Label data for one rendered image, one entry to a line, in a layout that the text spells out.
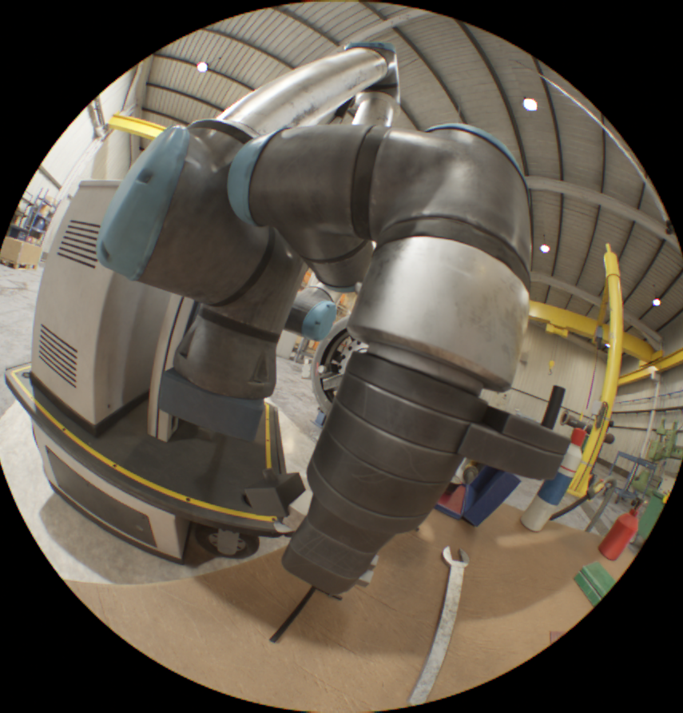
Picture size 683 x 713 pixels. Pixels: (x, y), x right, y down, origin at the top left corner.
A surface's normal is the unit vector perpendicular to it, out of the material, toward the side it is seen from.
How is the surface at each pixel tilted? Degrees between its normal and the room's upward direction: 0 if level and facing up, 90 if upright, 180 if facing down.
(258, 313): 90
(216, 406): 90
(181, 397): 90
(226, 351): 70
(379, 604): 0
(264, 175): 134
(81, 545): 0
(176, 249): 119
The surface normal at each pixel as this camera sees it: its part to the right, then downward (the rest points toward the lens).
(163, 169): 0.91, 0.29
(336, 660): 0.36, -0.93
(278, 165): -0.37, 0.52
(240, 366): 0.70, -0.07
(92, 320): 0.32, 0.15
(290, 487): 0.88, -0.37
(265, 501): -0.34, -0.10
